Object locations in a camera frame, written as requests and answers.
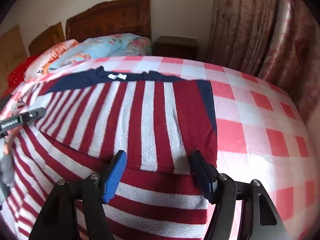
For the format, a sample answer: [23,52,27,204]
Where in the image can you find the orange floral pillow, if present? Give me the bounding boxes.
[24,39,79,82]

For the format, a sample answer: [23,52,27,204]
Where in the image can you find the pink floral curtain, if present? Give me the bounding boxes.
[206,0,319,121]

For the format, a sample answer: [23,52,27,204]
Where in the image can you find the small wooden headboard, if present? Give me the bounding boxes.
[28,22,66,56]

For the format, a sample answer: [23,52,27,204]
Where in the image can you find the pink checkered bed sheet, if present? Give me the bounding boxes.
[13,56,319,239]

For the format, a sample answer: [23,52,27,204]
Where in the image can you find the dark wooden nightstand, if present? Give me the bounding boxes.
[152,36,199,60]

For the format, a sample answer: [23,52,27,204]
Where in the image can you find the carved wooden headboard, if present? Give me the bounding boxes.
[66,0,151,42]

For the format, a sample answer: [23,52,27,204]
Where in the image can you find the red white striped sweater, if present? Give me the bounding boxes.
[1,68,217,239]

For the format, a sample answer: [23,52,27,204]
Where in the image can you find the light blue floral quilt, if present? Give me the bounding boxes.
[46,33,152,72]

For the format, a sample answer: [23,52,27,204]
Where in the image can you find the red dotted blanket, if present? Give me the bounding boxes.
[7,56,37,89]

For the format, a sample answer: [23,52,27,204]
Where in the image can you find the brown cardboard box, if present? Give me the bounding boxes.
[0,25,27,95]

